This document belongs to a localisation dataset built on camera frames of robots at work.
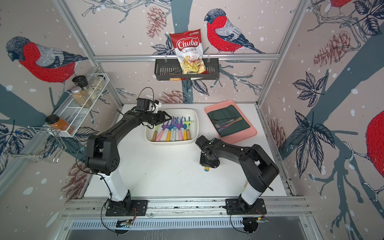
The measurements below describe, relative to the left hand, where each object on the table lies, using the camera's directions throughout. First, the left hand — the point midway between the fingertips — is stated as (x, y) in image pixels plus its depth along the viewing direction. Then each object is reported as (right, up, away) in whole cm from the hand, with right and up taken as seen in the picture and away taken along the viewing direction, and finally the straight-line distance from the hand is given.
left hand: (171, 115), depth 91 cm
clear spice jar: (-41, +19, -6) cm, 46 cm away
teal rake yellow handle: (+22, -32, -5) cm, 39 cm away
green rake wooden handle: (-13, -12, +10) cm, 20 cm away
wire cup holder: (-48, -11, -31) cm, 59 cm away
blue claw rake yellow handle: (+7, -8, +14) cm, 18 cm away
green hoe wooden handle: (+10, -11, +11) cm, 18 cm away
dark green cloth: (+39, -4, +18) cm, 43 cm away
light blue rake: (0, -9, +13) cm, 16 cm away
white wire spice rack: (-46, 0, -16) cm, 49 cm away
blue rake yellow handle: (-3, -13, +10) cm, 16 cm away
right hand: (+21, -29, -2) cm, 36 cm away
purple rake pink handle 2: (+4, -8, +14) cm, 16 cm away
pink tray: (+45, -15, +10) cm, 48 cm away
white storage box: (-9, -7, -13) cm, 17 cm away
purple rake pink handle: (-7, -8, +14) cm, 18 cm away
